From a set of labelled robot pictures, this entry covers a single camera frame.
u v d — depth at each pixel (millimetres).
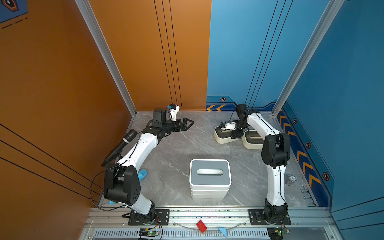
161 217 735
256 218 725
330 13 714
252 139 960
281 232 690
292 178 804
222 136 970
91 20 731
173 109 754
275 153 574
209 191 669
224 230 683
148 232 712
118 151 726
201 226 697
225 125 891
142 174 845
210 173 665
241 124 846
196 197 755
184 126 724
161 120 656
